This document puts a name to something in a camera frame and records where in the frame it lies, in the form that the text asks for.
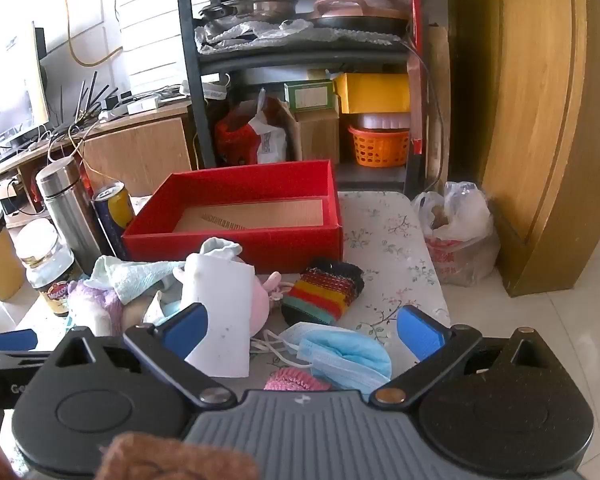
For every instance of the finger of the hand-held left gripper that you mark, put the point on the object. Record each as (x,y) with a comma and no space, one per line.
(10,340)

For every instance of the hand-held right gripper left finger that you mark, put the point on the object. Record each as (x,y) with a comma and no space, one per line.
(185,330)

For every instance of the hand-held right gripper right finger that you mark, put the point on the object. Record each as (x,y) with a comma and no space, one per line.
(420,332)

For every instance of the white paper sheet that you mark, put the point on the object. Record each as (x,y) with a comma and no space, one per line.
(215,310)

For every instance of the mint green towel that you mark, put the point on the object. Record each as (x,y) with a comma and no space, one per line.
(130,275)

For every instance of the red cardboard box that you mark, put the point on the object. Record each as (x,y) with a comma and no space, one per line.
(240,255)

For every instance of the pale blue face mask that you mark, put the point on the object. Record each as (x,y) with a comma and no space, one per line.
(310,332)

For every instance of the pink knit item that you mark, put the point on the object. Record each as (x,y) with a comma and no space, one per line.
(295,380)

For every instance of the glass jar brown label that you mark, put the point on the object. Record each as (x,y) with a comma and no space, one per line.
(55,285)

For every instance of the clear plastic bag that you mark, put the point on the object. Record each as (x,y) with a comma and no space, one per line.
(460,240)

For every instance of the blue yellow drink can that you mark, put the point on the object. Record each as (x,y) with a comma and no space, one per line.
(115,210)

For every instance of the stainless steel thermos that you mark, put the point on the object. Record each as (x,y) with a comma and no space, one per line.
(70,210)

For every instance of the orange plastic basket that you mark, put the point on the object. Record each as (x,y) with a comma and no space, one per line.
(380,147)

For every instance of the wooden tv stand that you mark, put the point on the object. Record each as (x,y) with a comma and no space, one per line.
(140,145)

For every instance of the red plastic bag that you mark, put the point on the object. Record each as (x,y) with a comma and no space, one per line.
(232,140)

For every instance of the white plastic bag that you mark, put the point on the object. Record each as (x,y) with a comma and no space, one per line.
(270,142)

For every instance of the clear plastic container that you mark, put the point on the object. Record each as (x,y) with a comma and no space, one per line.
(385,121)

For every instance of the brown cardboard box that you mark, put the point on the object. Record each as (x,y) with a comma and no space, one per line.
(317,135)

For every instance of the flat cardboard sheets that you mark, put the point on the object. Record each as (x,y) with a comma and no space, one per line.
(439,110)

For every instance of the white power adapter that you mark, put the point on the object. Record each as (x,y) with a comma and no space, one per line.
(142,106)

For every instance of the yellow box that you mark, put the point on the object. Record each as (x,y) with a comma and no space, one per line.
(375,92)

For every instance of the black shelf rack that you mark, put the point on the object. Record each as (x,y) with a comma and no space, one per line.
(195,85)

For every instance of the black router with antennas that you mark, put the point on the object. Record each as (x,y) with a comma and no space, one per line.
(87,105)

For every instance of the wooden cabinet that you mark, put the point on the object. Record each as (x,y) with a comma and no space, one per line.
(530,110)

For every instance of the monitor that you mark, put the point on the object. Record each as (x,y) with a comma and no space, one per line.
(10,85)

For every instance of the green box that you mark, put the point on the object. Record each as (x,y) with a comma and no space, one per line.
(310,96)

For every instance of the bubble wrap sheet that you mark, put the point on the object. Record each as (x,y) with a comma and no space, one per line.
(290,35)

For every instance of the pan with brown lid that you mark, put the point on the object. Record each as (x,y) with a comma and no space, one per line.
(350,15)

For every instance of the steel pot with lid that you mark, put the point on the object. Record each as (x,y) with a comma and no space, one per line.
(260,7)

